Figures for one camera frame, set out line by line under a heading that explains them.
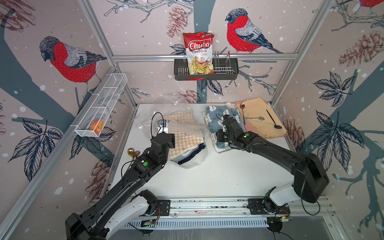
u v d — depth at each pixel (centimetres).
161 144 51
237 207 75
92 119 72
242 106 118
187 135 94
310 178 42
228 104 118
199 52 81
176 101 120
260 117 111
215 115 101
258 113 114
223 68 95
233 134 65
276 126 106
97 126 65
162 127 60
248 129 105
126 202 48
